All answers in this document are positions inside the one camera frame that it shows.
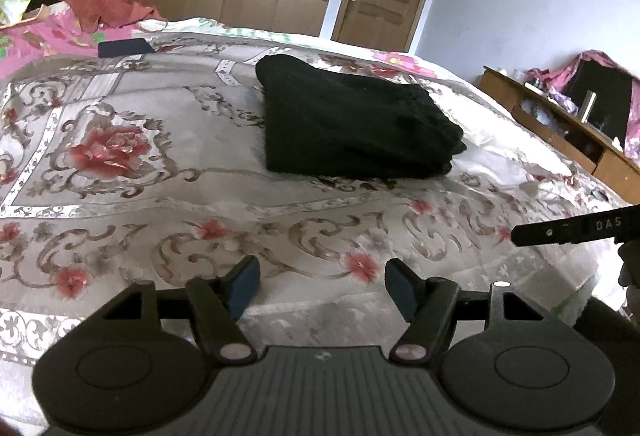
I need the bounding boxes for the black pants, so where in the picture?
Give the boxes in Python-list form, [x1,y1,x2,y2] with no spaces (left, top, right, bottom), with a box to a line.
[256,55,466,179]

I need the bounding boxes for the wooden side cabinet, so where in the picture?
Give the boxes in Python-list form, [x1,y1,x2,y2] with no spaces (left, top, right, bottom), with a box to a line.
[480,67,639,204]

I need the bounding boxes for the metal cup on cabinet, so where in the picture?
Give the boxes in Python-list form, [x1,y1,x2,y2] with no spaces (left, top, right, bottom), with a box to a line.
[578,90,598,123]

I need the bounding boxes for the floral beige bedspread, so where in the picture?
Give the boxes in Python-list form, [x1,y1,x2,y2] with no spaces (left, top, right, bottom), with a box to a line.
[1,33,624,367]

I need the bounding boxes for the pink cloth on cabinet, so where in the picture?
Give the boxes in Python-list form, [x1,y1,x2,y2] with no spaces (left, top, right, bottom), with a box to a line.
[525,51,639,163]

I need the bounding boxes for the dark blue flat notebook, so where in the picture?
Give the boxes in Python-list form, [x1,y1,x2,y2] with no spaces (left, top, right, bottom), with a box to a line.
[98,38,155,58]

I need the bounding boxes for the pink cartoon bed sheet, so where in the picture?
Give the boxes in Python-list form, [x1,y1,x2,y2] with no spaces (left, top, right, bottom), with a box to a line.
[0,2,134,79]

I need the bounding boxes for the red orange crumpled garment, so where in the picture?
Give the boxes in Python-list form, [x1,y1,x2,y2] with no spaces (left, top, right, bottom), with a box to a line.
[62,0,163,33]

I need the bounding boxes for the green white patterned pillow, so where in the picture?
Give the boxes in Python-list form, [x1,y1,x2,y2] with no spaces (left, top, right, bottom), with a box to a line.
[0,0,32,27]

